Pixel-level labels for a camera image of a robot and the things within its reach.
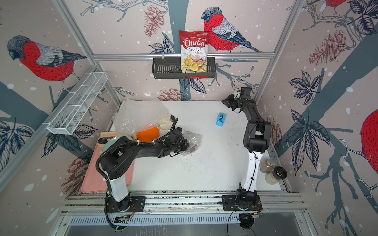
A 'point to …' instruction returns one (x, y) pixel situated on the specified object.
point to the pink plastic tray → (93, 182)
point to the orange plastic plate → (148, 135)
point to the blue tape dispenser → (220, 119)
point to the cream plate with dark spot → (166, 126)
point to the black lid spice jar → (278, 173)
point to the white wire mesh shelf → (69, 114)
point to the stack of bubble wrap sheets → (135, 115)
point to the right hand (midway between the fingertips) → (220, 99)
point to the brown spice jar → (267, 165)
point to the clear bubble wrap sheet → (194, 140)
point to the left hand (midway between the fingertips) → (191, 143)
